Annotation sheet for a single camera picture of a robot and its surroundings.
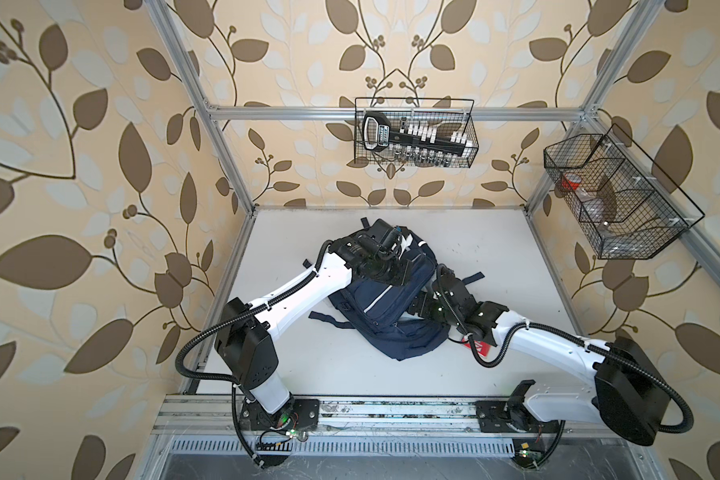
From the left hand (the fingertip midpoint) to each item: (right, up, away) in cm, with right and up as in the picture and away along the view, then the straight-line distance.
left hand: (414, 274), depth 76 cm
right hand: (0, -10, +7) cm, 12 cm away
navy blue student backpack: (-9, -12, +3) cm, 15 cm away
